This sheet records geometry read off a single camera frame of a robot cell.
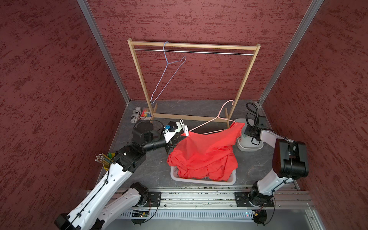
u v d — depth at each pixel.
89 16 0.74
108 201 0.43
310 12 0.73
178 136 0.58
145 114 1.10
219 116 0.61
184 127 0.58
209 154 0.81
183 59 0.87
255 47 0.62
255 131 0.71
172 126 0.50
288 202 0.75
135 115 1.07
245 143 0.91
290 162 0.49
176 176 0.79
